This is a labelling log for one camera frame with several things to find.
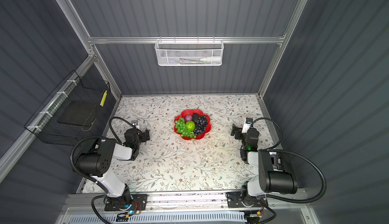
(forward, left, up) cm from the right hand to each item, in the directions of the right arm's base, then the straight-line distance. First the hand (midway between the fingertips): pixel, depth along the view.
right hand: (243, 126), depth 91 cm
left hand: (0, +67, -5) cm, 67 cm away
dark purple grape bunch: (+3, +26, -3) cm, 27 cm away
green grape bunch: (0, +38, -2) cm, 38 cm away
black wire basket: (-16, +91, +28) cm, 96 cm away
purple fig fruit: (+9, +34, -3) cm, 36 cm away
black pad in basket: (-5, +87, +21) cm, 89 cm away
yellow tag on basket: (+7, +80, +19) cm, 83 cm away
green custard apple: (+3, +33, -3) cm, 33 cm away
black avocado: (+10, +30, -3) cm, 31 cm away
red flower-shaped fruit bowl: (+14, +39, -6) cm, 41 cm away
